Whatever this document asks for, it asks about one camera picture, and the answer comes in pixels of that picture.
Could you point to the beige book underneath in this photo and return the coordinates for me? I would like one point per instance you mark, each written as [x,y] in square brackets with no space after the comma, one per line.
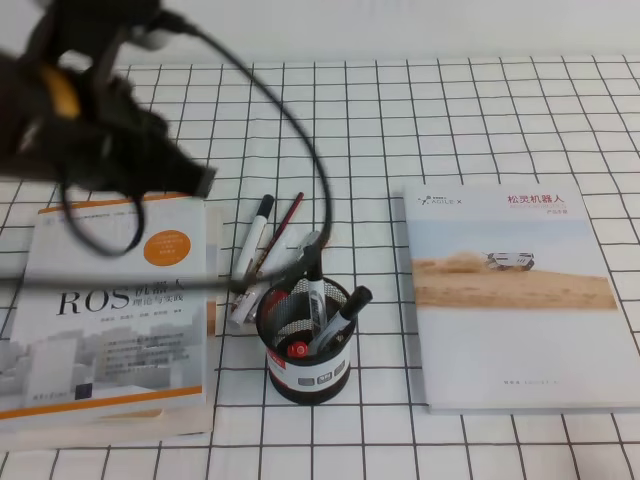
[102,432]

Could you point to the white marker black cap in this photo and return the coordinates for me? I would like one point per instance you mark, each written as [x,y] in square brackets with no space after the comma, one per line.
[253,238]

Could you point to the red capped pen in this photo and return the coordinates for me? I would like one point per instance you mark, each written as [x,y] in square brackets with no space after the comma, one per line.
[297,350]

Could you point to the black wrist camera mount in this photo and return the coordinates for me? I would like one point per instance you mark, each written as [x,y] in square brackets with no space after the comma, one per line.
[96,30]

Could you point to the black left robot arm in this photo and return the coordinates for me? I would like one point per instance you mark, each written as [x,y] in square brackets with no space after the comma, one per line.
[26,110]

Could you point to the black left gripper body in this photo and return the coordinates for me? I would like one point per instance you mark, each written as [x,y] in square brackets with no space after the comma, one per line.
[101,139]

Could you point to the AgileX robot brochure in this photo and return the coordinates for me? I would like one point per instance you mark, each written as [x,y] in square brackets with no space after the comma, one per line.
[515,306]

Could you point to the white pen on table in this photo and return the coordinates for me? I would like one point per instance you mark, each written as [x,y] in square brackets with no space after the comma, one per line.
[244,308]

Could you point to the silver pen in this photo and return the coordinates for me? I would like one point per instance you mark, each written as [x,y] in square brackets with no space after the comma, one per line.
[288,248]

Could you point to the dark red pencil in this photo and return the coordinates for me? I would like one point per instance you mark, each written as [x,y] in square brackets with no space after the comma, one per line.
[280,230]

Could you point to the black mesh pen holder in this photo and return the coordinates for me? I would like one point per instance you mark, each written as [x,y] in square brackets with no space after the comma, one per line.
[282,318]

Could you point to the ROS textbook white orange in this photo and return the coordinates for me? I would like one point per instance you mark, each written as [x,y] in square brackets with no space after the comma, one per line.
[116,335]

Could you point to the black capped marker leaning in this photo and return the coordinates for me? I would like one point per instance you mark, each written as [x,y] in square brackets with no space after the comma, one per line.
[342,319]

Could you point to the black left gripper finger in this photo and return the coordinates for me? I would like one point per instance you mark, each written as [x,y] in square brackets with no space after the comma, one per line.
[172,170]

